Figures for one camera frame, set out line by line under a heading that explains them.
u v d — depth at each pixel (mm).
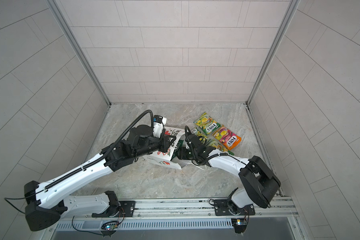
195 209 722
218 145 914
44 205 374
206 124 1018
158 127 578
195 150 645
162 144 558
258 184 423
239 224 680
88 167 424
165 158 690
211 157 567
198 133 964
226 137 939
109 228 643
